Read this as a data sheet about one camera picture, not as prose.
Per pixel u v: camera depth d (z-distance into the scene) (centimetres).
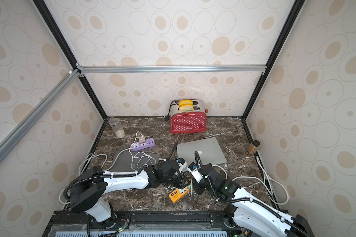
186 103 100
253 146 93
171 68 96
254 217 53
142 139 97
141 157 94
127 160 93
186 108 98
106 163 94
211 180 58
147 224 73
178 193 80
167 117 116
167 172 64
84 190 44
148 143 100
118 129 109
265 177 90
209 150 101
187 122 101
